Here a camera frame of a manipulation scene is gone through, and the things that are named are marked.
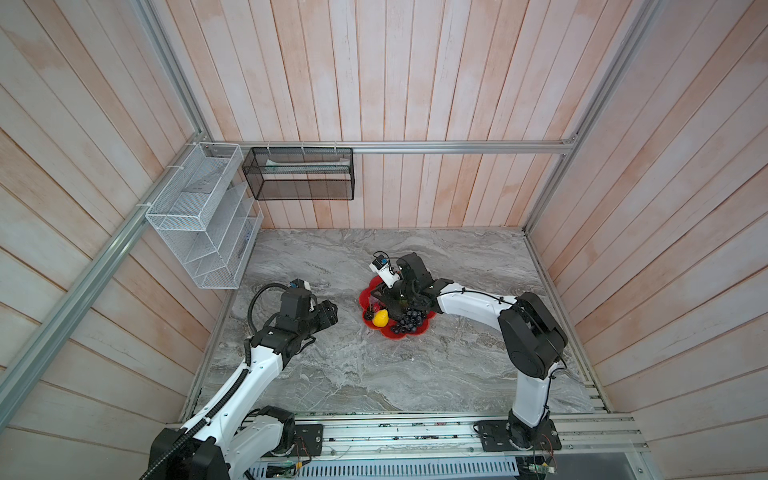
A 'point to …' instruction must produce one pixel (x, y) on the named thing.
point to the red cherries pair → (431, 314)
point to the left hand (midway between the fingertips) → (329, 316)
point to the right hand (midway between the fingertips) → (374, 288)
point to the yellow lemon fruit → (381, 318)
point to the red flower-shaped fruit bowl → (367, 301)
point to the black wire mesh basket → (301, 173)
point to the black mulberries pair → (369, 315)
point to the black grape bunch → (410, 321)
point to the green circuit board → (284, 470)
